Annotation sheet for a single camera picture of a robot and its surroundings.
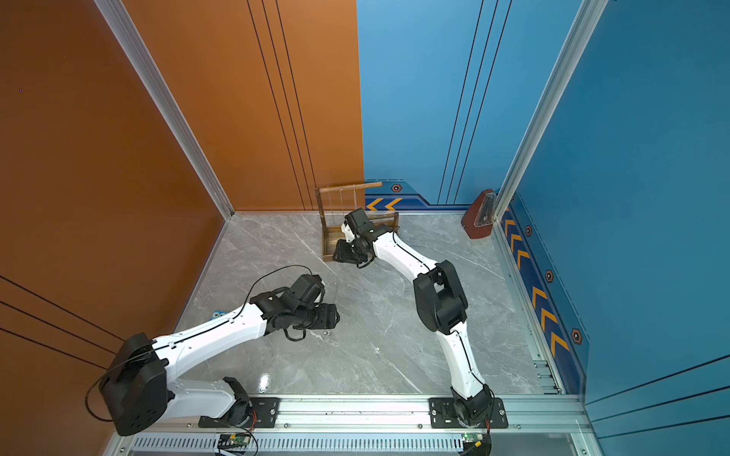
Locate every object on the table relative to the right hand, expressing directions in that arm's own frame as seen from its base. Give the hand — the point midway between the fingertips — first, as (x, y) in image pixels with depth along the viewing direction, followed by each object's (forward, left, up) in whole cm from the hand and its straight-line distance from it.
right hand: (338, 257), depth 94 cm
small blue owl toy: (-16, +38, -9) cm, 42 cm away
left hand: (-19, 0, -3) cm, 19 cm away
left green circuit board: (-49, +22, -13) cm, 55 cm away
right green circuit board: (-48, -38, -14) cm, 62 cm away
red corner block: (+19, -51, -1) cm, 54 cm away
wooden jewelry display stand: (+18, +5, -9) cm, 21 cm away
